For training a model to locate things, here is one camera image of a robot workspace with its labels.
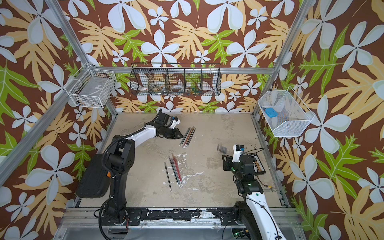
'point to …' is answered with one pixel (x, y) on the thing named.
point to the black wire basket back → (175, 79)
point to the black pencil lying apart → (168, 177)
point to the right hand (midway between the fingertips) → (223, 155)
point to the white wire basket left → (91, 87)
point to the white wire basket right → (294, 115)
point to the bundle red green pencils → (176, 170)
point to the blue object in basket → (271, 112)
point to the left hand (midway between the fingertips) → (183, 133)
